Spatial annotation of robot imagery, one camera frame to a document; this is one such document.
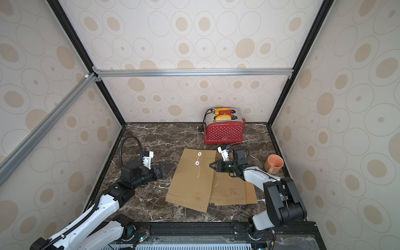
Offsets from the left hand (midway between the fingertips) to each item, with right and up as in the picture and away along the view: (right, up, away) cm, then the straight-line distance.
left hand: (171, 167), depth 76 cm
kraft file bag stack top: (+28, -14, +9) cm, 33 cm away
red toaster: (+28, +22, +20) cm, 41 cm away
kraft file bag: (+9, -13, +12) cm, 20 cm away
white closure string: (+12, 0, +16) cm, 20 cm away
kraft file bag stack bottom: (+42, -19, +10) cm, 46 cm away
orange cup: (+57, -1, +16) cm, 59 cm away
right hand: (+19, -2, +10) cm, 22 cm away
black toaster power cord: (+13, +22, +37) cm, 45 cm away
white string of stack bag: (+23, -4, +4) cm, 24 cm away
